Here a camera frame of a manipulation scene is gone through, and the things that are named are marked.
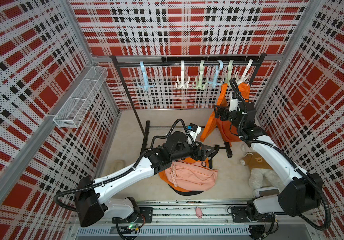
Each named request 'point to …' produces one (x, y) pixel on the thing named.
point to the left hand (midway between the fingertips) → (208, 146)
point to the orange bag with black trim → (207, 162)
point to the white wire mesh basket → (73, 111)
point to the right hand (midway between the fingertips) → (223, 105)
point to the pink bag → (191, 176)
